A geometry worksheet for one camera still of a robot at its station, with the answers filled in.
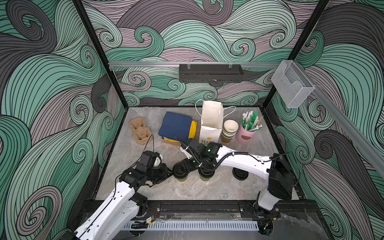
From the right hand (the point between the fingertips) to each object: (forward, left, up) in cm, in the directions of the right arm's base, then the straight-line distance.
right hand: (184, 168), depth 76 cm
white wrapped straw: (+30, -37, +7) cm, 49 cm away
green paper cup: (-3, +2, -10) cm, 10 cm away
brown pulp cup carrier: (+25, +30, -6) cm, 40 cm away
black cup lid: (-2, +2, +1) cm, 3 cm away
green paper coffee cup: (-2, -11, -10) cm, 16 cm away
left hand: (-2, +5, -1) cm, 6 cm away
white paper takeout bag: (+34, -17, +5) cm, 38 cm away
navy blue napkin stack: (+34, +8, -7) cm, 35 cm away
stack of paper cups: (+25, -28, +2) cm, 37 cm away
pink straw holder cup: (+22, -37, -3) cm, 43 cm away
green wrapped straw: (+30, -42, +6) cm, 52 cm away
